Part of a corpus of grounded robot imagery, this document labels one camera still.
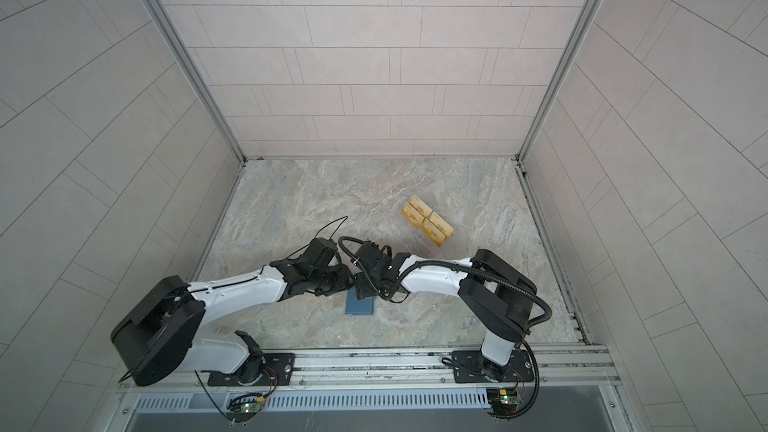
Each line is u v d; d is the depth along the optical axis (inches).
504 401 26.7
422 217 35.6
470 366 27.8
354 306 31.8
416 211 36.1
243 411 25.6
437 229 34.1
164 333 15.9
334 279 29.5
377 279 25.3
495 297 17.5
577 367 28.6
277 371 27.8
